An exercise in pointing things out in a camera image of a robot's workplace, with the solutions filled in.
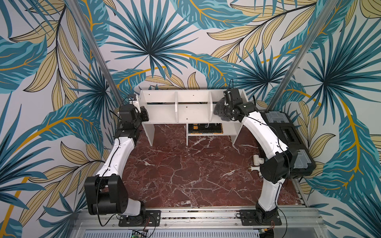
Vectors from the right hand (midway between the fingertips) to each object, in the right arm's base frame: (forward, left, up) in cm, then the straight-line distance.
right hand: (223, 108), depth 85 cm
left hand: (-1, +44, +3) cm, 44 cm away
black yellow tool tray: (-4, +10, -13) cm, 17 cm away
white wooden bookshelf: (+3, +17, -2) cm, 17 cm away
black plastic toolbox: (-30, -38, -11) cm, 50 cm away
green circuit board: (-56, +46, -29) cm, 78 cm away
